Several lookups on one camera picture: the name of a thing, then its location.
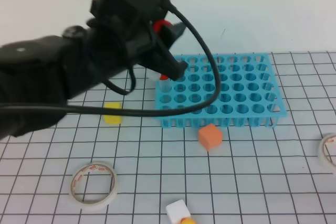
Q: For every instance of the small orange object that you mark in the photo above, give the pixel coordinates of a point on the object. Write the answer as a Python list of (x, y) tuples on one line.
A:
[(187, 220)]

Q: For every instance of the yellow cube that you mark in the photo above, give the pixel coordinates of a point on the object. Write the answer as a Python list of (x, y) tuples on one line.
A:
[(112, 119)]

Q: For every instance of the white tape roll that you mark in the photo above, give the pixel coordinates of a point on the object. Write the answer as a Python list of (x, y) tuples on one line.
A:
[(78, 176), (322, 153)]

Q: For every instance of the white black-grid cloth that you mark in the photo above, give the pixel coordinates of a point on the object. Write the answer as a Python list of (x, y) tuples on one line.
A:
[(257, 174)]

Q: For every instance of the blue tube rack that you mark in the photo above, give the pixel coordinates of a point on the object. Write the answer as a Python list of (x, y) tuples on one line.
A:
[(249, 92)]

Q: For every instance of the orange cube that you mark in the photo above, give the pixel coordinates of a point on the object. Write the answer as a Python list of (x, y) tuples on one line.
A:
[(210, 137)]

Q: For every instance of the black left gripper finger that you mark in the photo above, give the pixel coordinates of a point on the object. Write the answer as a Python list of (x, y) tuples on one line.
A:
[(160, 60), (169, 35)]

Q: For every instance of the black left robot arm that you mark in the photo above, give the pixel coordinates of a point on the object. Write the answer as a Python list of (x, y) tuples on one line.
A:
[(40, 76)]

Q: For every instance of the red-capped clear tube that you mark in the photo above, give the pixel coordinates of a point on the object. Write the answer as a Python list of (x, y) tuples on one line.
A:
[(162, 82), (159, 24)]

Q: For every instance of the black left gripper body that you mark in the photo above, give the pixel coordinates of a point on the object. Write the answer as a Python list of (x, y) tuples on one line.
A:
[(113, 42)]

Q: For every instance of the white cube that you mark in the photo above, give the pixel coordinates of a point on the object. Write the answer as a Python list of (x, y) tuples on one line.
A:
[(177, 211)]

